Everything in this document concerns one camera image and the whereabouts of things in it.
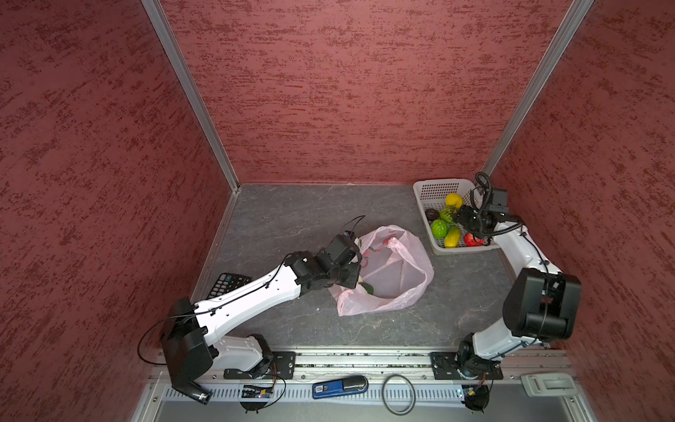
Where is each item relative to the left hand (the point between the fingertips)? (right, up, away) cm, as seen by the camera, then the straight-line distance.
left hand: (353, 278), depth 76 cm
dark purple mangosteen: (+33, +18, +28) cm, 47 cm away
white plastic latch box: (+54, -28, -6) cm, 60 cm away
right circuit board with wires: (+34, -32, -5) cm, 47 cm away
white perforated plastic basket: (+36, +27, +38) cm, 59 cm away
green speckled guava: (+39, +19, +27) cm, 51 cm away
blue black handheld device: (-4, -26, -9) cm, 28 cm away
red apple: (+45, +9, +21) cm, 51 cm away
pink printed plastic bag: (+16, -1, +18) cm, 24 cm away
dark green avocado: (+6, -7, +14) cm, 17 cm away
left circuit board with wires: (-28, -31, -4) cm, 42 cm away
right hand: (+37, +16, +15) cm, 43 cm away
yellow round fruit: (+43, +24, +31) cm, 59 cm away
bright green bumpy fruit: (+34, +13, +22) cm, 42 cm away
